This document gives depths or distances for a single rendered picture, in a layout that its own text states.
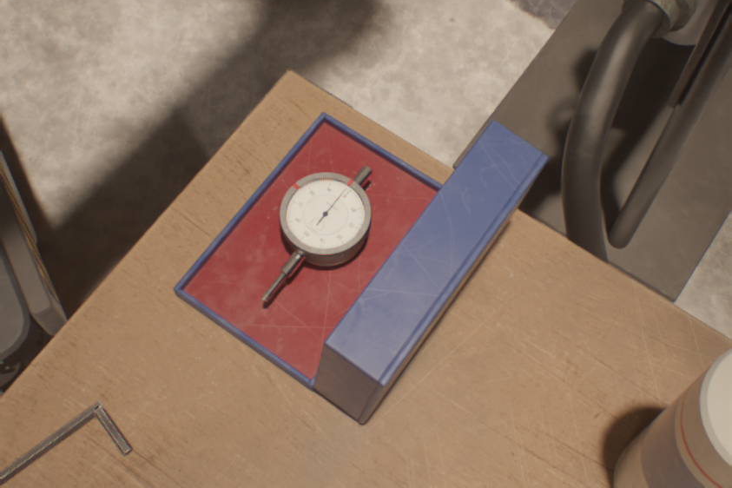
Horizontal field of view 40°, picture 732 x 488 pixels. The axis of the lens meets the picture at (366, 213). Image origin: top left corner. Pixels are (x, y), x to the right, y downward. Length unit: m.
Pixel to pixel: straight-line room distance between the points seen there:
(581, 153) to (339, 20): 0.61
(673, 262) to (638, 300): 0.54
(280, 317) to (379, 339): 0.14
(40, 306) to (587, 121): 0.45
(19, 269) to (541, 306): 0.43
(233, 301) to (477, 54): 0.73
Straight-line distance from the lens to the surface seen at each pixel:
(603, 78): 0.79
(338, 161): 0.69
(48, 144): 1.30
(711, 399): 0.47
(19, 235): 0.88
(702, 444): 0.48
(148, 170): 1.25
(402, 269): 0.53
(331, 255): 0.62
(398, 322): 0.52
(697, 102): 0.93
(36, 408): 0.66
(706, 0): 1.01
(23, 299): 0.86
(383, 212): 0.67
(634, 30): 0.80
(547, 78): 1.30
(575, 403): 0.64
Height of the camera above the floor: 1.08
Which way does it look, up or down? 64 degrees down
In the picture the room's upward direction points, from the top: straight up
